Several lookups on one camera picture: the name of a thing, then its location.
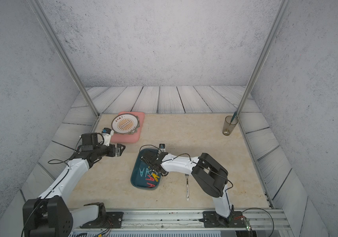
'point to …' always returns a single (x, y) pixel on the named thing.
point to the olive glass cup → (227, 130)
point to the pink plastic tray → (130, 138)
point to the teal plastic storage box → (142, 176)
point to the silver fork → (187, 193)
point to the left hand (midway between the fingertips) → (119, 145)
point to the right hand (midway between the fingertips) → (161, 164)
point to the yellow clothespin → (155, 176)
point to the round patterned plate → (124, 123)
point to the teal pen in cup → (233, 117)
